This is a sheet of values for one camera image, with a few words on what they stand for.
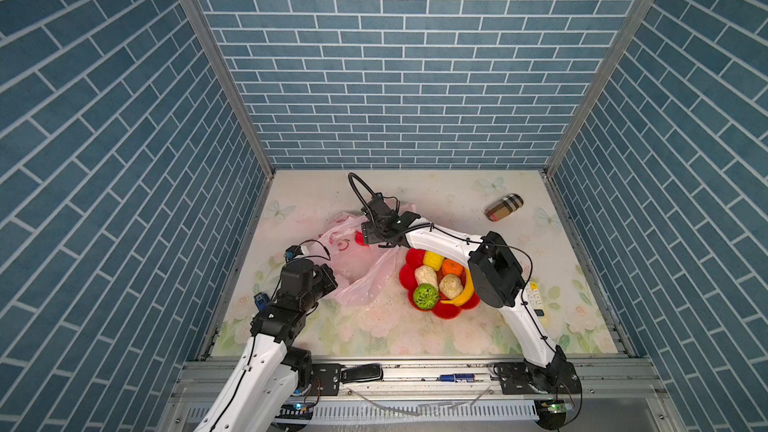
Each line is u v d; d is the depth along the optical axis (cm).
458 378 74
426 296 80
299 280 60
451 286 83
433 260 89
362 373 74
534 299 86
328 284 71
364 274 81
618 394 72
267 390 57
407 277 89
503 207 106
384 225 74
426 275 86
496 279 56
